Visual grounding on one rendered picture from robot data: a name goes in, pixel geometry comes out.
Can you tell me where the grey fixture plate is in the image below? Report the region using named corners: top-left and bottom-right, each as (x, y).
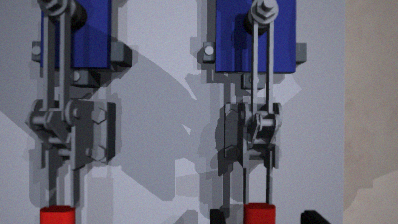
top-left (0, 0), bottom-right (345, 224)

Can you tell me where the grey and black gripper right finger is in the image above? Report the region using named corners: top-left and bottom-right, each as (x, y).
top-left (300, 210), bottom-right (331, 224)

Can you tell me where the blue rectangular block with white stripe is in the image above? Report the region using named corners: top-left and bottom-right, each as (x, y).
top-left (215, 0), bottom-right (296, 74)

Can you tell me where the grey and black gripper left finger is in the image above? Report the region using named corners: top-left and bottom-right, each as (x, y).
top-left (210, 209), bottom-right (226, 224)

